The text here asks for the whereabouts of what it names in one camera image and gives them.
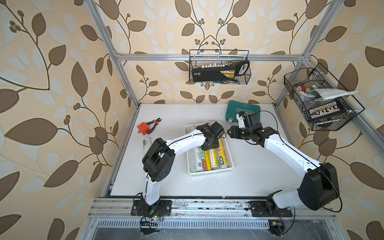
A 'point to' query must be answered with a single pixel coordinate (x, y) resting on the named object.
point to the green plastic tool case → (234, 108)
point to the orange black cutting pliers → (156, 121)
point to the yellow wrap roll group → (213, 153)
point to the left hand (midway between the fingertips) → (216, 146)
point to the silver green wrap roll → (198, 160)
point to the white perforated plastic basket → (230, 164)
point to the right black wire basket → (300, 83)
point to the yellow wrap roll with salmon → (221, 154)
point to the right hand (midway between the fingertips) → (231, 131)
